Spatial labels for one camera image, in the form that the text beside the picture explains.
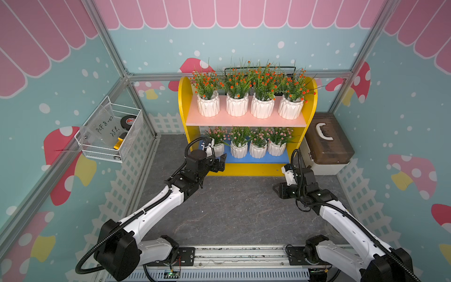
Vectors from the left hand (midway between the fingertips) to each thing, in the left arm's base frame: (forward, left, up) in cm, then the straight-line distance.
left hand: (216, 155), depth 80 cm
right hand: (-9, -29, -12) cm, 32 cm away
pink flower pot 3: (+8, -20, -2) cm, 22 cm away
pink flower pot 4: (+9, -29, +3) cm, 30 cm away
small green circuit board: (-44, +16, -25) cm, 53 cm away
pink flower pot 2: (+8, -10, +5) cm, 14 cm away
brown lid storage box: (+12, -57, -8) cm, 59 cm away
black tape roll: (+11, +41, +10) cm, 44 cm away
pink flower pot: (+7, -1, +4) cm, 9 cm away
